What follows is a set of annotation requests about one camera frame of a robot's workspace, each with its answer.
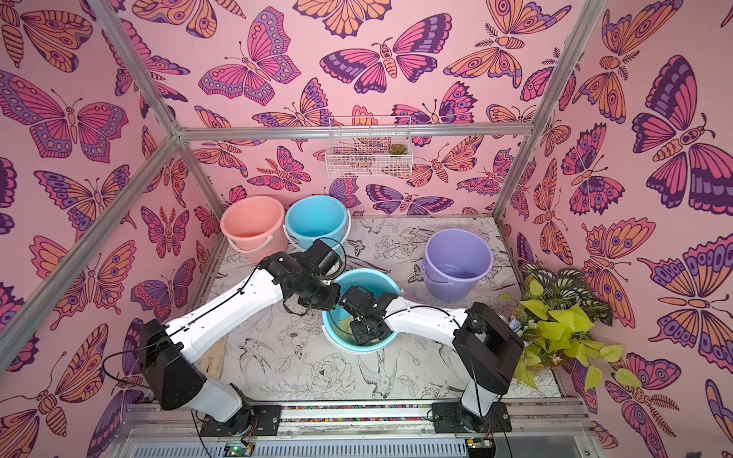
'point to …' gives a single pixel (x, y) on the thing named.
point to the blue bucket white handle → (316, 218)
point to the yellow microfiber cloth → (345, 326)
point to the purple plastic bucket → (454, 260)
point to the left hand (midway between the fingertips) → (340, 302)
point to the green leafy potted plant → (554, 312)
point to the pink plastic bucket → (255, 225)
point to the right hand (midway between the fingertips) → (364, 328)
